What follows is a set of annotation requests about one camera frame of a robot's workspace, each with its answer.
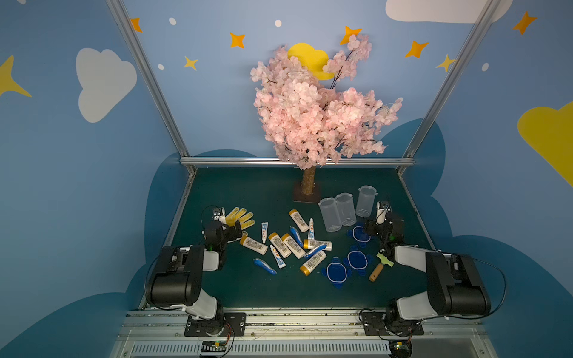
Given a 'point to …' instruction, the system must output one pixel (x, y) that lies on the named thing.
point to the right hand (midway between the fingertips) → (378, 215)
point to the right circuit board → (400, 347)
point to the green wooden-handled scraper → (389, 263)
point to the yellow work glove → (241, 216)
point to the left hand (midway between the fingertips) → (228, 219)
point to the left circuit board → (213, 346)
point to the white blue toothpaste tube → (311, 230)
